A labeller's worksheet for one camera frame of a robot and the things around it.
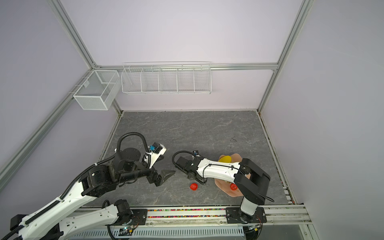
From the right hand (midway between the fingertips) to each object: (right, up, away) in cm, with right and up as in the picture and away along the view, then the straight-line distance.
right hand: (197, 173), depth 85 cm
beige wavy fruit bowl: (+15, -5, -4) cm, 16 cm away
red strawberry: (+19, -5, -6) cm, 21 cm away
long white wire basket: (-14, +60, +14) cm, 63 cm away
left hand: (-13, +10, -22) cm, 28 cm away
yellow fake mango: (+17, +8, +1) cm, 19 cm away
